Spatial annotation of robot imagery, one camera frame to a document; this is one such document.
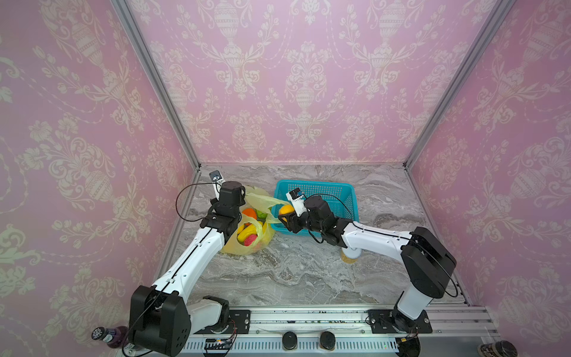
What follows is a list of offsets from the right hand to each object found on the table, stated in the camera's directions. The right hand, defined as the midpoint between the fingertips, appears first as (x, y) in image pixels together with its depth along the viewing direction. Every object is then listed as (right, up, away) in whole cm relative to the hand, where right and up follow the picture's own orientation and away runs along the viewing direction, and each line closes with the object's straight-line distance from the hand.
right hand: (284, 213), depth 84 cm
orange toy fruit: (-15, -1, +10) cm, 18 cm away
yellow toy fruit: (+1, +2, -3) cm, 3 cm away
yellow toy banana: (-17, -9, +8) cm, 20 cm away
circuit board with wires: (-22, -42, -11) cm, 48 cm away
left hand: (-20, +9, -2) cm, 22 cm away
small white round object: (+25, -15, -1) cm, 29 cm away
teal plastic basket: (+26, +6, +19) cm, 33 cm away
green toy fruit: (-10, -2, +12) cm, 16 cm away
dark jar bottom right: (+61, -35, -23) cm, 73 cm away
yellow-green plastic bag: (-9, +5, -2) cm, 10 cm away
